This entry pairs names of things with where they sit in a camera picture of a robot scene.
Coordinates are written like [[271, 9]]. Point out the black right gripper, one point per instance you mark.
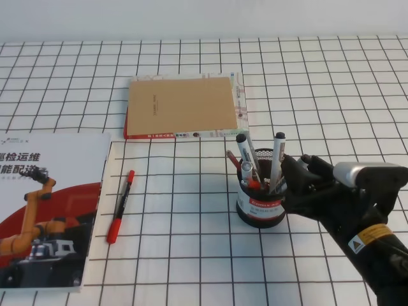
[[343, 212]]

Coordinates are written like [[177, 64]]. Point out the white board marker black cap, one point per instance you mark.
[[280, 183]]

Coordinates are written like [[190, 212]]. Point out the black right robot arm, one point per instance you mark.
[[376, 252]]

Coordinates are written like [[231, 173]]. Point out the grey marker upright in holder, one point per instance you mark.
[[278, 152]]

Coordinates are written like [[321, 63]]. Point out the black mesh pen holder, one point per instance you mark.
[[256, 206]]

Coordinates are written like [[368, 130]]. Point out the silver red pen in holder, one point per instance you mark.
[[248, 177]]

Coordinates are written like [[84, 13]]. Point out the dark red pen in holder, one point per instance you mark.
[[233, 159]]

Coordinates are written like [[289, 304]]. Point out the grey marker left in holder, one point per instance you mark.
[[248, 153]]

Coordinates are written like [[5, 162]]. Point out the red black marker pen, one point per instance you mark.
[[117, 219]]

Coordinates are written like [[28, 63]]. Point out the red white book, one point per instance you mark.
[[237, 84]]

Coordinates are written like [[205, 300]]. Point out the brown kraft notebook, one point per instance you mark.
[[158, 107]]

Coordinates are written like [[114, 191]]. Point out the robot brochure booklet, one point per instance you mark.
[[50, 189]]

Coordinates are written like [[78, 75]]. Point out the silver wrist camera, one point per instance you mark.
[[378, 177]]

